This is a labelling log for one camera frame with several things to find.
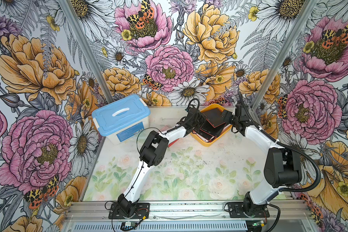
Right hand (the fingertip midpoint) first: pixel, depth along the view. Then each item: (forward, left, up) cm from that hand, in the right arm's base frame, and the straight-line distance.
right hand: (225, 117), depth 94 cm
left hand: (+4, +11, -4) cm, 12 cm away
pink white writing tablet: (-7, +13, -14) cm, 20 cm away
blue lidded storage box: (-2, +65, +2) cm, 65 cm away
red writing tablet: (-1, +10, -9) cm, 14 cm away
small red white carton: (-22, +33, +14) cm, 42 cm away
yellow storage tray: (+18, +8, -10) cm, 22 cm away
